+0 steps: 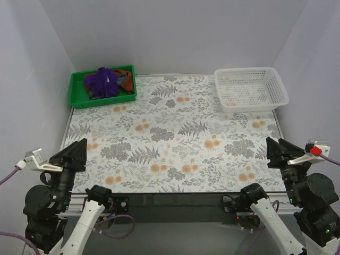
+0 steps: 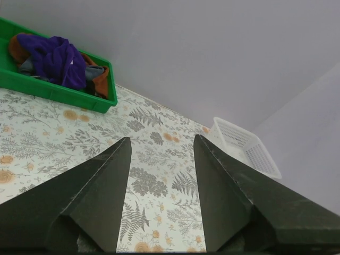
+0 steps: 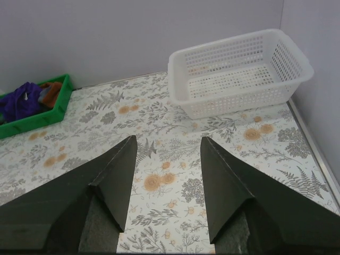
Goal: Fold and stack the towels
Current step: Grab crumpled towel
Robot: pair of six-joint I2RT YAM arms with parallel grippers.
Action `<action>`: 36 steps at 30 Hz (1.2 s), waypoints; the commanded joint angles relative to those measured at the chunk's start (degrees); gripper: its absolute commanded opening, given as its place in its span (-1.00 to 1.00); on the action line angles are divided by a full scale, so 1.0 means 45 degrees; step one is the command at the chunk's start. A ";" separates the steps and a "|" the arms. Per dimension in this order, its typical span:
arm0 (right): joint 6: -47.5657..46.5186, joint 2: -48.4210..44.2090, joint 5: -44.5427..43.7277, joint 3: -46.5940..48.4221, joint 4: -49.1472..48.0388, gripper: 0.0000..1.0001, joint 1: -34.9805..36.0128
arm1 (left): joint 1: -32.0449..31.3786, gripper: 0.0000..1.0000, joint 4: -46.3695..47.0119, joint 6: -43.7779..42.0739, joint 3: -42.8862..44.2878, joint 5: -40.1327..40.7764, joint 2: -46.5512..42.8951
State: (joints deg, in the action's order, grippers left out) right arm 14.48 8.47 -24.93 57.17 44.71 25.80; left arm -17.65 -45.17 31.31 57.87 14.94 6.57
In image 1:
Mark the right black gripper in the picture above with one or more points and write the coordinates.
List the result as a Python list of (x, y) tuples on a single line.
[(281, 162)]

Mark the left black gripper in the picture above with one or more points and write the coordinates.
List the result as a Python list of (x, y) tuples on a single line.
[(67, 162)]

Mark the purple towel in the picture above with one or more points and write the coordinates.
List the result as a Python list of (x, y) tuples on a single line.
[(102, 84)]

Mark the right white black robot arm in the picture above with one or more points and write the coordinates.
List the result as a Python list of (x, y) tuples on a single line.
[(312, 193)]

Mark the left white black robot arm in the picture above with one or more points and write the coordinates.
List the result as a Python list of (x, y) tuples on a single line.
[(44, 203)]

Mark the green plastic tray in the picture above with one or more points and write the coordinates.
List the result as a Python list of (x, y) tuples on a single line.
[(79, 97)]

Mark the white plastic basket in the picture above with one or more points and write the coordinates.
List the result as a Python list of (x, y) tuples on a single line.
[(252, 89)]

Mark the grey blue towel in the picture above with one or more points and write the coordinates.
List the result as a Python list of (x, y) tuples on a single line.
[(121, 78)]

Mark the orange brown towel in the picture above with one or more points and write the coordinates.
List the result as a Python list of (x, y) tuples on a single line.
[(128, 85)]

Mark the floral table mat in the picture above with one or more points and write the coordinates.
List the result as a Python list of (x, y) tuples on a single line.
[(174, 138)]

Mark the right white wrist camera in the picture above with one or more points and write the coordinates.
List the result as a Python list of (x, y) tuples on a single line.
[(315, 151)]

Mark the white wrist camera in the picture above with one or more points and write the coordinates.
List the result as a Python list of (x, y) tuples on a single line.
[(34, 160), (315, 151)]

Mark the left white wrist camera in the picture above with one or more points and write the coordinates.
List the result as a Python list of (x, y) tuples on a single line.
[(34, 160)]

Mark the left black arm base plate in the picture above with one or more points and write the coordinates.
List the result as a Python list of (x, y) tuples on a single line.
[(117, 205)]

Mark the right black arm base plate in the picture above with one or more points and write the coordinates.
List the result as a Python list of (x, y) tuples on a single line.
[(235, 204)]

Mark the aluminium frame rail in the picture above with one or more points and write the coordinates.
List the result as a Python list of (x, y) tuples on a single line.
[(285, 208)]

